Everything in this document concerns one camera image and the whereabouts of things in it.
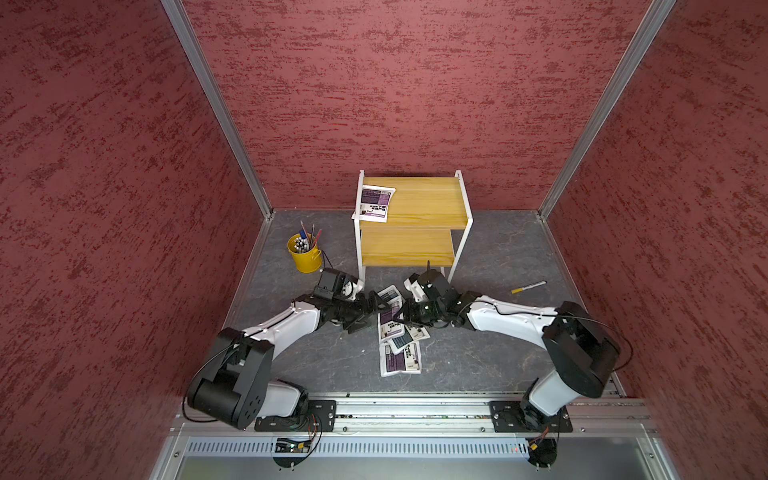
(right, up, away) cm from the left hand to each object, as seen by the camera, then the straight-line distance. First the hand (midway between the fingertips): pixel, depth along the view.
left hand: (379, 320), depth 84 cm
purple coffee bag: (-1, +33, -8) cm, 34 cm away
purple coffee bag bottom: (+8, -11, -2) cm, 14 cm away
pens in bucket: (-26, +23, +15) cm, 37 cm away
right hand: (+4, -1, -1) cm, 5 cm away
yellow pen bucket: (-25, +15, +16) cm, 33 cm away
